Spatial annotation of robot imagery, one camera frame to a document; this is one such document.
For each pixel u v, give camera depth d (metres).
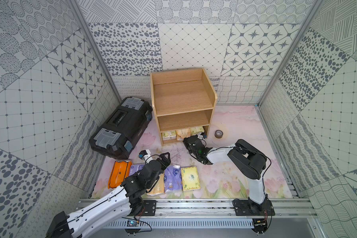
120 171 0.80
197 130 0.98
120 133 0.82
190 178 0.79
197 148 0.73
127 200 0.54
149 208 0.73
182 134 0.96
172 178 0.80
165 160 0.71
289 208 0.76
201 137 0.90
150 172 0.57
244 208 0.73
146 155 0.70
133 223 0.72
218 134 1.02
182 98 0.80
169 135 0.95
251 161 0.53
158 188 0.76
